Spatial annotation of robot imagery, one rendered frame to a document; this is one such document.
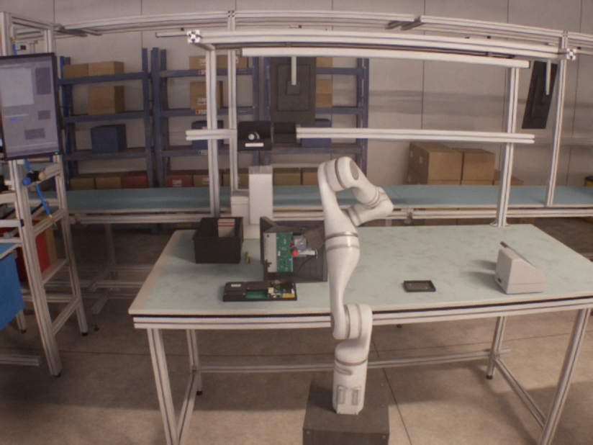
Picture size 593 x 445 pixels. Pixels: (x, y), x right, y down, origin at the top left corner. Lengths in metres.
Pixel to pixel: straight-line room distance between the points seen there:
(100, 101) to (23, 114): 3.24
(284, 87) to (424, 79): 2.90
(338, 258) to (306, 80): 2.35
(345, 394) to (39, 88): 1.89
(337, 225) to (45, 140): 1.62
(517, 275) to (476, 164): 3.52
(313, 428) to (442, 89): 5.23
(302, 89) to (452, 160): 2.22
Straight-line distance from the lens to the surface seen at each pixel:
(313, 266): 1.81
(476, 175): 5.29
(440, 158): 5.09
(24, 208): 2.81
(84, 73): 5.71
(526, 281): 1.86
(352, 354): 1.27
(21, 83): 2.39
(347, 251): 1.25
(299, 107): 3.49
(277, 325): 1.65
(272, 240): 1.75
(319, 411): 1.39
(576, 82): 7.09
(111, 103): 5.57
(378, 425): 1.36
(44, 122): 2.43
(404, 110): 5.96
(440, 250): 2.22
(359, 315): 1.23
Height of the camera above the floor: 1.75
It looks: 17 degrees down
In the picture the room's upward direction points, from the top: straight up
